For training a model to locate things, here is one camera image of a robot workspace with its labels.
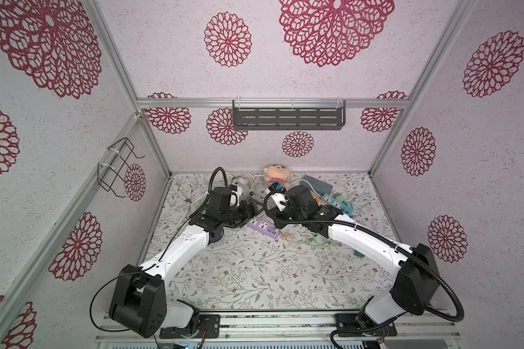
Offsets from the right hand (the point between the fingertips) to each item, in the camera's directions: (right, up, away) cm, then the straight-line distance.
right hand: (267, 210), depth 79 cm
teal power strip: (+36, +1, +26) cm, 45 cm away
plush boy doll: (+6, +16, +32) cm, 36 cm away
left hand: (-2, 0, +1) cm, 3 cm away
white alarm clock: (-10, +8, +26) cm, 29 cm away
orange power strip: (+27, +2, +26) cm, 38 cm away
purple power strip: (-1, -9, +16) cm, 19 cm away
